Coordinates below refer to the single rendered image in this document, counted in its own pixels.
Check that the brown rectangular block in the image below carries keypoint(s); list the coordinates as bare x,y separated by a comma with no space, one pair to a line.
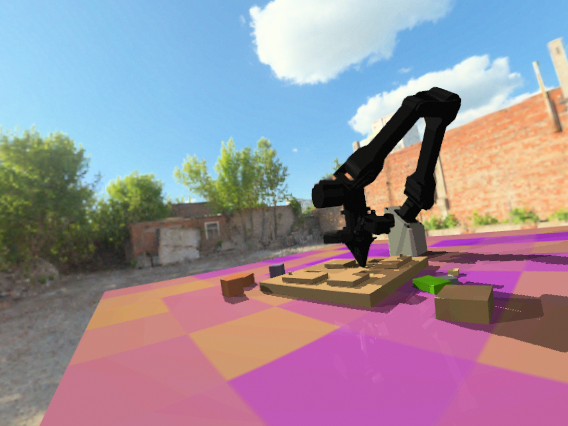
465,303

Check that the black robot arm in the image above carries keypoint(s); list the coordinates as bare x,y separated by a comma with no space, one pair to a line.
438,107

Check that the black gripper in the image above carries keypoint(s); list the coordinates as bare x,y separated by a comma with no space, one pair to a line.
358,242

